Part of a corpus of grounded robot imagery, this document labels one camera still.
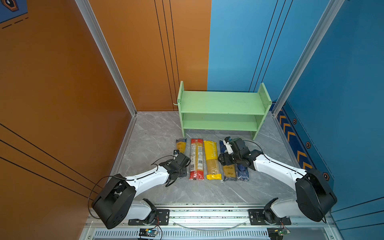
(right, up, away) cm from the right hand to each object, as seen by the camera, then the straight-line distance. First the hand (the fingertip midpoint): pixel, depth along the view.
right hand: (222, 157), depth 88 cm
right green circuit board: (+24, -32, -18) cm, 44 cm away
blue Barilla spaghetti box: (+11, -8, -3) cm, 14 cm away
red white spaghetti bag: (-16, -6, -1) cm, 17 cm away
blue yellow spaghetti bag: (-26, +6, +11) cm, 29 cm away
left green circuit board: (-39, -32, -17) cm, 54 cm away
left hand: (-24, -7, +1) cm, 25 cm away
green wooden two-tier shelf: (-1, +27, -5) cm, 27 cm away
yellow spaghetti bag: (-6, -5, +1) cm, 8 cm away
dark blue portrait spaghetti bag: (+3, -8, -3) cm, 9 cm away
